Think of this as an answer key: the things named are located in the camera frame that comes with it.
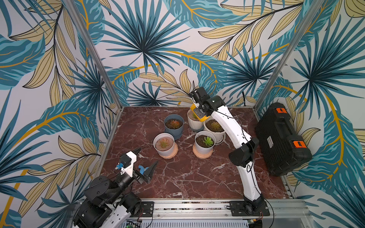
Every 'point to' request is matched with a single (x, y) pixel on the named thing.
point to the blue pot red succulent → (173, 124)
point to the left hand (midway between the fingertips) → (148, 157)
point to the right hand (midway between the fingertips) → (204, 107)
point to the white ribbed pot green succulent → (194, 121)
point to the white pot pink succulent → (165, 146)
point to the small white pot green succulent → (205, 141)
